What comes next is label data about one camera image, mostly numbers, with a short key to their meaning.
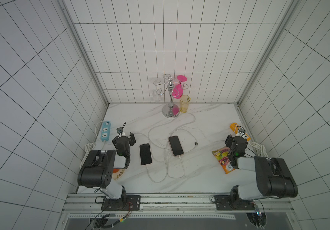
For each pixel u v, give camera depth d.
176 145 0.93
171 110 1.14
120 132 0.79
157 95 1.06
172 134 1.01
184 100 1.07
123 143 0.71
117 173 0.83
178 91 1.06
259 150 0.89
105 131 1.00
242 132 0.77
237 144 0.70
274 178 0.45
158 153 0.92
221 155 0.87
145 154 0.90
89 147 0.94
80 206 0.74
